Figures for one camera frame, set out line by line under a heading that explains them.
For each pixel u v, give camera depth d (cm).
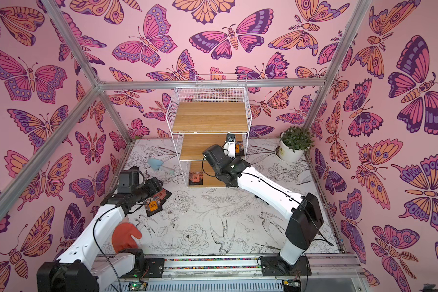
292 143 94
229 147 67
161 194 95
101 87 92
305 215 42
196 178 100
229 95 97
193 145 86
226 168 56
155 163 110
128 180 63
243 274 73
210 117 73
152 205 90
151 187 75
